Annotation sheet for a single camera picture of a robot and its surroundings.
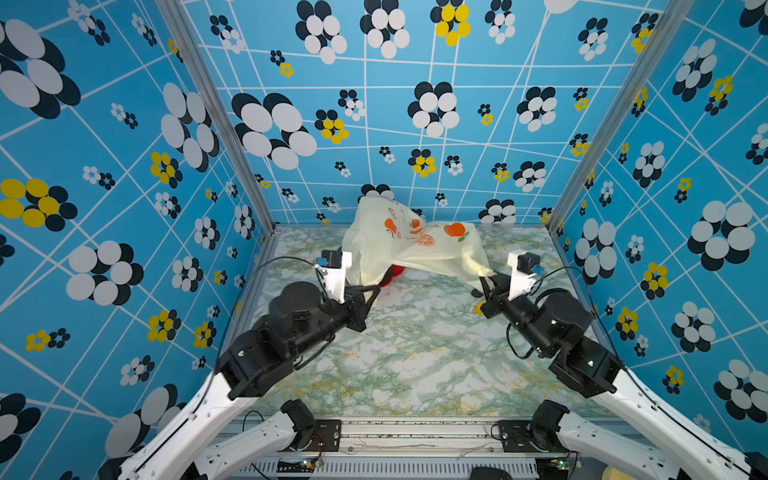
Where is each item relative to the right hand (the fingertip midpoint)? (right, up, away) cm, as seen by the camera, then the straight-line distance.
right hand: (481, 280), depth 66 cm
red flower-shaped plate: (-20, -1, +35) cm, 41 cm away
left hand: (-21, -3, -6) cm, 22 cm away
